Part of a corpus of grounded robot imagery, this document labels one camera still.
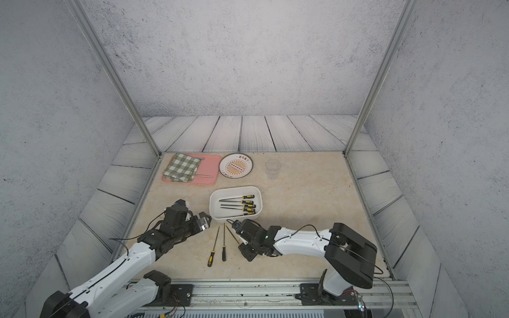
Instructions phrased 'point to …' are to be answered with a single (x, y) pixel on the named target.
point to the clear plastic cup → (272, 167)
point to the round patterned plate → (236, 165)
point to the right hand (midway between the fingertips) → (245, 249)
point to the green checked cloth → (181, 167)
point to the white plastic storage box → (218, 195)
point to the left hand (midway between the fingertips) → (207, 221)
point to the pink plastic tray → (207, 171)
